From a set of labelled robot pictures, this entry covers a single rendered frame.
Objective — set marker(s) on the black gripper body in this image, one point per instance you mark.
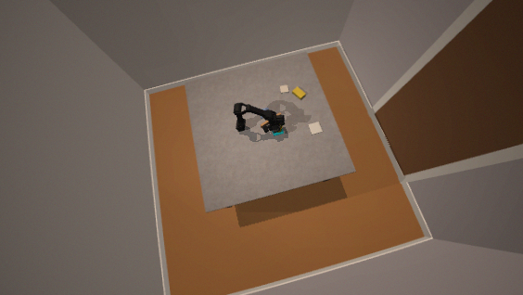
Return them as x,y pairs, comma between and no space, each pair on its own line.
265,128

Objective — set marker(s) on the yellow rectangular block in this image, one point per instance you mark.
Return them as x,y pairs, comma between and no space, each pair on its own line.
299,93

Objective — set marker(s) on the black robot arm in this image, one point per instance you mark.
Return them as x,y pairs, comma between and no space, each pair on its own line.
268,115

